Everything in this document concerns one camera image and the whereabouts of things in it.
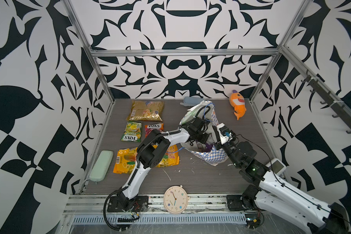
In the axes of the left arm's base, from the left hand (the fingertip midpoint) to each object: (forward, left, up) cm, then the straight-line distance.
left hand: (207, 134), depth 96 cm
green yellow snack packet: (+4, +48, 0) cm, 49 cm away
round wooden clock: (-36, +22, -1) cm, 42 cm away
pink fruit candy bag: (+7, +39, 0) cm, 39 cm away
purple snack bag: (-9, +3, -1) cm, 9 cm away
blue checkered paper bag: (+4, +4, +20) cm, 21 cm away
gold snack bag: (+19, +38, +3) cm, 43 cm away
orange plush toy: (+26, -27, +3) cm, 37 cm away
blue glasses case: (+32, +6, 0) cm, 32 cm away
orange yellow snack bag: (-15, +24, +1) cm, 28 cm away
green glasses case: (-18, +65, -4) cm, 67 cm away
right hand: (-9, +2, +25) cm, 26 cm away
